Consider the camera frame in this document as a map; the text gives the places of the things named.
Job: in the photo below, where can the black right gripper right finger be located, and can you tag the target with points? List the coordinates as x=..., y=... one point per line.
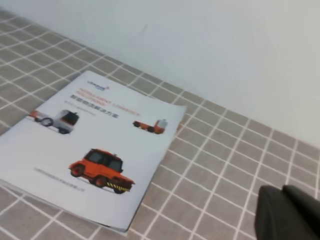
x=307, y=206

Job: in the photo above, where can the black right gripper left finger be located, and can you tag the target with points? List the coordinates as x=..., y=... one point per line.
x=276, y=217

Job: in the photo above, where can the white brochure book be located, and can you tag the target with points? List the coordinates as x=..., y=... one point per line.
x=92, y=149

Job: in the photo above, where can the grey checked tablecloth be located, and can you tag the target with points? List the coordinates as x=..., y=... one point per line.
x=206, y=187

